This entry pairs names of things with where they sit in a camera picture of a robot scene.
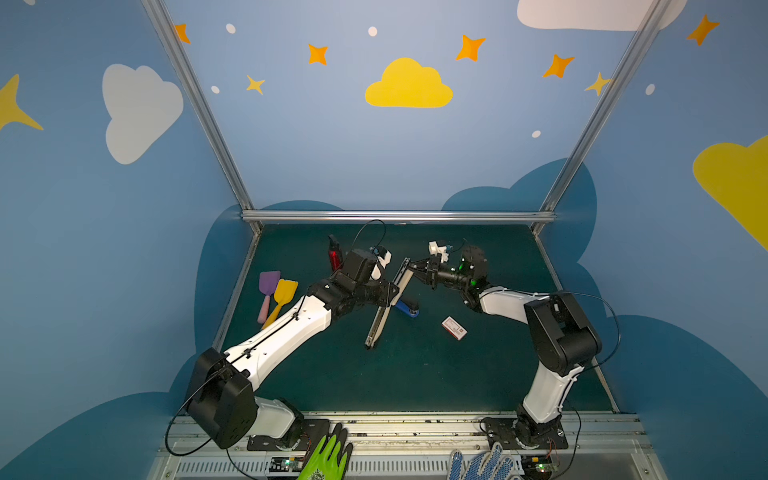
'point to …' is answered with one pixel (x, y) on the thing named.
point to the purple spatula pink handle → (268, 282)
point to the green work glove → (331, 457)
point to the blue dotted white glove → (493, 465)
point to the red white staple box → (454, 328)
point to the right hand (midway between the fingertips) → (406, 264)
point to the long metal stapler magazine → (401, 281)
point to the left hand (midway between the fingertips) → (398, 288)
